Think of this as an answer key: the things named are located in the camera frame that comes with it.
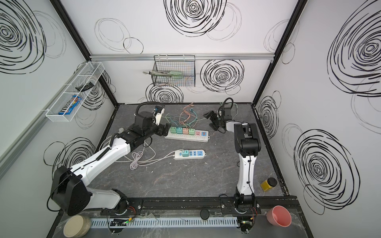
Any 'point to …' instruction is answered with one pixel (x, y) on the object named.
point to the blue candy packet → (68, 107)
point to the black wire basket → (174, 70)
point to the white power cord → (137, 159)
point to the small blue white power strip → (192, 154)
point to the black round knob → (204, 214)
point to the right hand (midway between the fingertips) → (206, 117)
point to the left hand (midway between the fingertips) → (165, 121)
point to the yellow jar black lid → (268, 183)
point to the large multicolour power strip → (200, 136)
